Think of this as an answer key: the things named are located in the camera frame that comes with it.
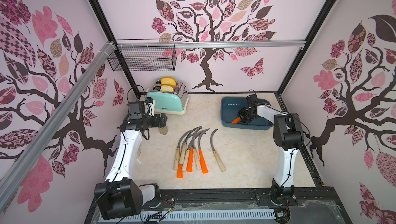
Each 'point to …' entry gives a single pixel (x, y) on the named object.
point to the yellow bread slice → (168, 80)
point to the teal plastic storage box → (229, 108)
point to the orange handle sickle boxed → (235, 121)
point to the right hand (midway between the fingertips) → (236, 115)
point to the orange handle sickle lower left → (180, 174)
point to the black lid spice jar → (163, 130)
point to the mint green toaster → (170, 102)
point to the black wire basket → (133, 59)
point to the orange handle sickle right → (204, 168)
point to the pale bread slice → (167, 88)
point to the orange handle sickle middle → (190, 163)
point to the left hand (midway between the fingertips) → (158, 120)
